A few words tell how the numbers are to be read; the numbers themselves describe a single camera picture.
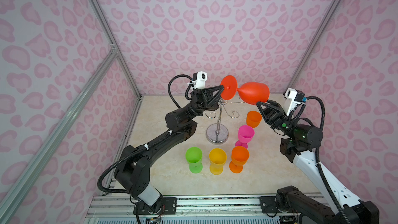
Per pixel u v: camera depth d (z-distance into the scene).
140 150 0.46
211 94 0.52
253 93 0.52
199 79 0.54
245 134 0.84
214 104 0.50
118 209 0.74
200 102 0.50
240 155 0.79
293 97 0.50
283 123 0.53
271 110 0.52
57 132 0.55
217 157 0.79
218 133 0.98
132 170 0.43
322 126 0.55
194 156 0.80
